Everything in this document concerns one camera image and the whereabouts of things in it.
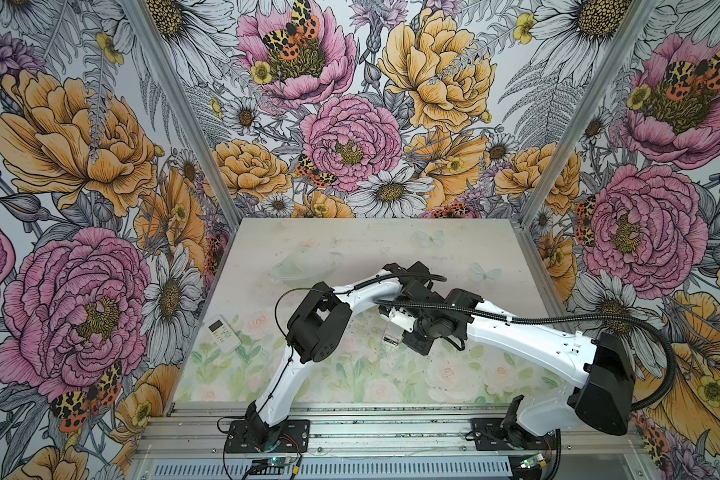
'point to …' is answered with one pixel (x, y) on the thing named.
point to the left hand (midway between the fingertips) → (398, 326)
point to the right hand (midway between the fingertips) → (417, 343)
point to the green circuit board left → (281, 461)
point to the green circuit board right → (526, 464)
